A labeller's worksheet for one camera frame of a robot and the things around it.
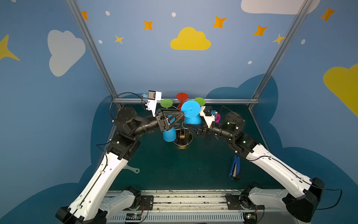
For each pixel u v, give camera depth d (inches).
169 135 31.4
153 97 18.6
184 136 39.1
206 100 32.6
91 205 14.4
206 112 20.4
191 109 20.8
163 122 18.3
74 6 26.8
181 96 33.7
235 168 33.8
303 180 16.0
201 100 32.9
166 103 31.8
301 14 28.4
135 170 33.8
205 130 21.8
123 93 15.4
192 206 29.0
